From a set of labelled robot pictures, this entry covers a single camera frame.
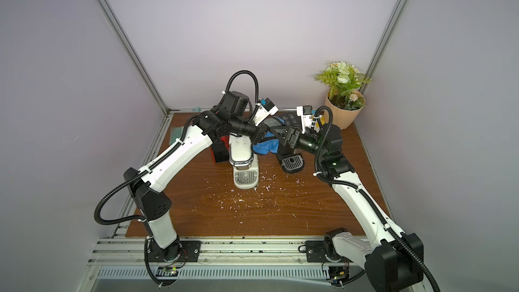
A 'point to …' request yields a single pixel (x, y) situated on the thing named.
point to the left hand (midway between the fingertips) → (280, 135)
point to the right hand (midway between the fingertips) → (273, 130)
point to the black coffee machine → (290, 159)
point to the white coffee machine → (244, 162)
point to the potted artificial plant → (344, 94)
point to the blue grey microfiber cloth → (271, 145)
